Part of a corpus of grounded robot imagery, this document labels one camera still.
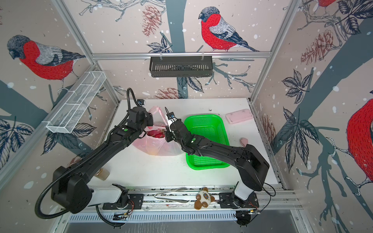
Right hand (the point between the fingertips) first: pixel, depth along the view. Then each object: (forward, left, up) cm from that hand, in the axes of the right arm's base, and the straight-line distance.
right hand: (164, 128), depth 80 cm
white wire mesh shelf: (-2, +48, +12) cm, 50 cm away
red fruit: (+4, +8, -13) cm, 16 cm away
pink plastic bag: (-6, +5, -4) cm, 9 cm away
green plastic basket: (+16, -28, -20) cm, 38 cm away
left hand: (+7, +10, +5) cm, 13 cm away
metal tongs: (-26, -10, -20) cm, 34 cm away
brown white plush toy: (-30, -22, -19) cm, 42 cm away
